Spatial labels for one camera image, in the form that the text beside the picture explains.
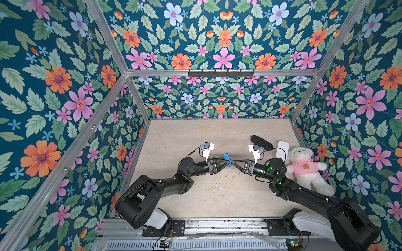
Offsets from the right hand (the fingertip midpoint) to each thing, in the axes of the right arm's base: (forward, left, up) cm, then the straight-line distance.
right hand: (234, 163), depth 72 cm
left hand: (-1, +3, +1) cm, 3 cm away
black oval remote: (+27, -22, -19) cm, 40 cm away
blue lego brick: (+1, +3, +3) cm, 4 cm away
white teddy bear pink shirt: (+5, -41, -15) cm, 44 cm away
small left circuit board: (-30, +32, -24) cm, 50 cm away
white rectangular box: (+18, -32, -18) cm, 41 cm away
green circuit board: (-28, -29, -25) cm, 47 cm away
